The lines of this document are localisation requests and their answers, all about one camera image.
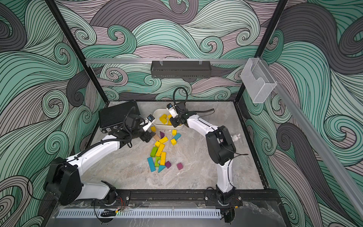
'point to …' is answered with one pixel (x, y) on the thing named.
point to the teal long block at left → (151, 164)
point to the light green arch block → (157, 158)
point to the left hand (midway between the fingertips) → (149, 126)
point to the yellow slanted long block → (163, 140)
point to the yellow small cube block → (173, 142)
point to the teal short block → (177, 136)
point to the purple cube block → (168, 164)
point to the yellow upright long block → (160, 150)
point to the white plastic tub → (159, 125)
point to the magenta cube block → (179, 166)
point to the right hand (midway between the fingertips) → (172, 119)
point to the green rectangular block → (153, 151)
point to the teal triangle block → (160, 168)
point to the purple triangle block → (162, 135)
